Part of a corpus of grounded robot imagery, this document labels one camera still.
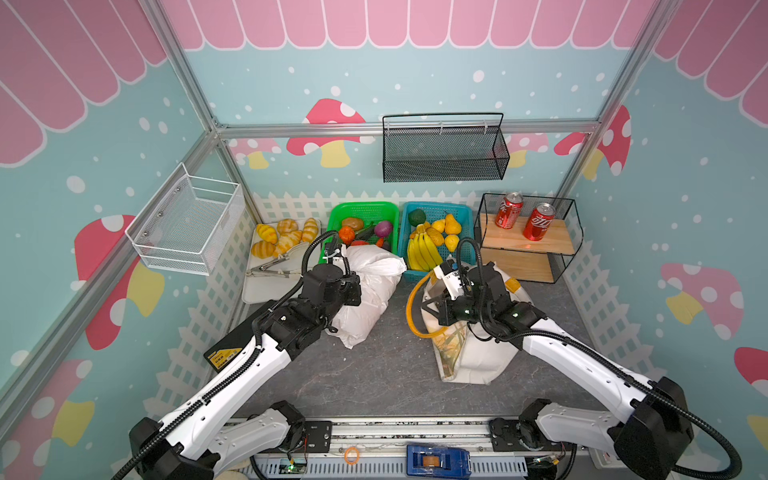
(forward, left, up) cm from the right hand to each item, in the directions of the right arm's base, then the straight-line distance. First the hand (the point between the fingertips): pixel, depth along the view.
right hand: (422, 304), depth 75 cm
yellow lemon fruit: (+36, -14, -17) cm, 43 cm away
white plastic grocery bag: (+3, +11, +10) cm, 15 cm away
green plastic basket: (+49, +17, -13) cm, 54 cm away
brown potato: (+45, +23, -15) cm, 53 cm away
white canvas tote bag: (-10, -10, -9) cm, 17 cm away
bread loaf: (+43, +57, -17) cm, 73 cm away
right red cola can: (+25, -36, +4) cm, 44 cm away
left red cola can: (+31, -28, +4) cm, 42 cm away
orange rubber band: (-29, +18, -20) cm, 39 cm away
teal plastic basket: (+35, -20, -22) cm, 46 cm away
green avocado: (+44, -1, -12) cm, 46 cm away
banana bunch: (+32, -3, -17) cm, 36 cm away
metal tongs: (+29, +49, -17) cm, 59 cm away
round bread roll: (+45, +49, -16) cm, 68 cm away
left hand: (+5, +17, +5) cm, 18 cm away
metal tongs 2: (+23, +55, -17) cm, 62 cm away
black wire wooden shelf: (+29, -47, -20) cm, 59 cm away
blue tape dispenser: (-32, -3, -15) cm, 35 cm away
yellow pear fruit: (+42, -15, -14) cm, 47 cm away
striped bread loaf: (+43, +40, -17) cm, 61 cm away
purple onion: (+40, +11, -13) cm, 43 cm away
